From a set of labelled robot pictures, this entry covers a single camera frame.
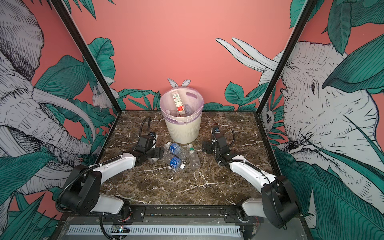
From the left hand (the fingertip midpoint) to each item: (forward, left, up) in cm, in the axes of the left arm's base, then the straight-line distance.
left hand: (158, 146), depth 91 cm
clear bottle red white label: (+20, -13, +18) cm, 31 cm away
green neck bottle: (-6, -22, -5) cm, 24 cm away
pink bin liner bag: (+27, -20, +17) cm, 38 cm away
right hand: (-1, -31, +8) cm, 32 cm away
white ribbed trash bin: (+6, -17, +5) cm, 18 cm away
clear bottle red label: (+24, -19, +8) cm, 32 cm away
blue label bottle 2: (-11, -11, -1) cm, 15 cm away
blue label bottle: (-1, -11, -2) cm, 12 cm away
